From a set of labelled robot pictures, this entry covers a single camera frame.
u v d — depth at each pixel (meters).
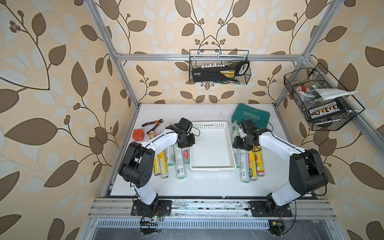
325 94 0.64
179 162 0.87
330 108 0.66
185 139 0.68
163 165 0.86
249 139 0.69
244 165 0.84
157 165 0.86
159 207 0.74
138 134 0.96
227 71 0.81
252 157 0.89
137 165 0.47
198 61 0.93
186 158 0.88
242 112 1.10
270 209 0.66
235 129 1.00
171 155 0.89
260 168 0.84
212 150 0.91
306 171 0.45
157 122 1.08
